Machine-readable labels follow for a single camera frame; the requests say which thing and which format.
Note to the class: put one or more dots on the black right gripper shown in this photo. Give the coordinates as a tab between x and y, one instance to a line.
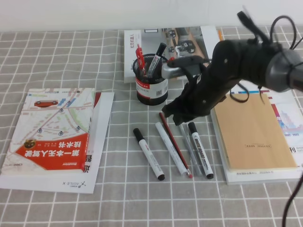
201	94

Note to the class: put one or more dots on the grey translucent pen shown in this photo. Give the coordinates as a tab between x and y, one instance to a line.
188	145

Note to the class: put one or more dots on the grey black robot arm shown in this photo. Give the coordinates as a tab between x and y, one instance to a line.
265	65

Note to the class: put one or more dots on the black mesh pen holder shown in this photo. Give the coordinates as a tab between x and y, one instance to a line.
151	91

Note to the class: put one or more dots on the white marker pen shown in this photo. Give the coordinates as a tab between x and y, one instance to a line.
172	151

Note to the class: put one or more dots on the black capped marker in holder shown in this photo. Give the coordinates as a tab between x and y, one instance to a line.
156	59

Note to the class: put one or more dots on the red pen in holder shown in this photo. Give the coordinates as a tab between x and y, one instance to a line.
140	59

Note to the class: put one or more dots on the black capped whiteboard marker left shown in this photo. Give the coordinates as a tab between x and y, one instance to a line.
149	155

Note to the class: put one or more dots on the red pencil with eraser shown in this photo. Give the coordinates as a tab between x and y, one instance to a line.
175	144

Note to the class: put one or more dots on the black whiteboard marker right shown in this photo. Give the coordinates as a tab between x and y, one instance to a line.
201	152

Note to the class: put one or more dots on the photo cover magazine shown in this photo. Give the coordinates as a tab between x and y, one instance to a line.
180	41

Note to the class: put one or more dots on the tan kraft notebook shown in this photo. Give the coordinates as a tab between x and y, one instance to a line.
252	137

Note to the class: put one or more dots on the orange edged book at back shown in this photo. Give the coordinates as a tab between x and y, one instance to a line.
220	35

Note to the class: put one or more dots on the white journal under notebook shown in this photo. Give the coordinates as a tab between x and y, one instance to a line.
290	120

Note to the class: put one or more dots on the white brochure under map book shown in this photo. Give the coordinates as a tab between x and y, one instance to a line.
73	182

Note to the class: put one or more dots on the red and white map book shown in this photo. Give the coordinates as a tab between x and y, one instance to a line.
52	132

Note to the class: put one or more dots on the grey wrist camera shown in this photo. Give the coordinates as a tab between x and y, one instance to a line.
187	66

